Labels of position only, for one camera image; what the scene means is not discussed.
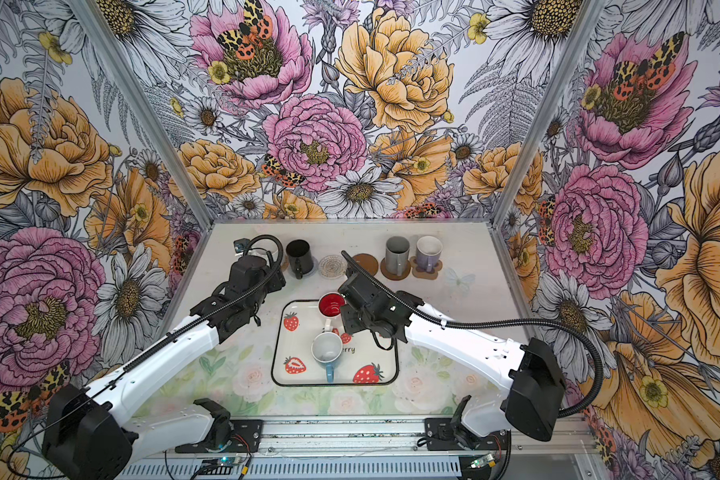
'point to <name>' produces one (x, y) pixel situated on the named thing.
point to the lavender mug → (428, 252)
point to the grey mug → (397, 250)
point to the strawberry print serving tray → (362, 362)
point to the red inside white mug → (329, 305)
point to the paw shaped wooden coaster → (422, 273)
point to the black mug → (299, 257)
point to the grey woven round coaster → (315, 266)
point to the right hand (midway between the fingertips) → (354, 324)
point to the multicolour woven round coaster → (332, 266)
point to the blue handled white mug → (327, 347)
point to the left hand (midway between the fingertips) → (268, 275)
